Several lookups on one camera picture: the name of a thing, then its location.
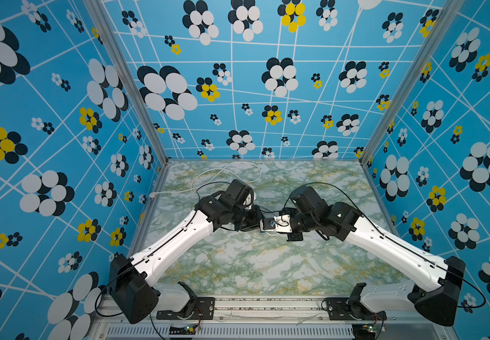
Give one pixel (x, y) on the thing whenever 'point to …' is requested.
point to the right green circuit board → (364, 331)
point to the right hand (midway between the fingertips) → (276, 221)
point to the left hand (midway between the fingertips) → (270, 222)
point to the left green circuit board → (188, 330)
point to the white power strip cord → (152, 194)
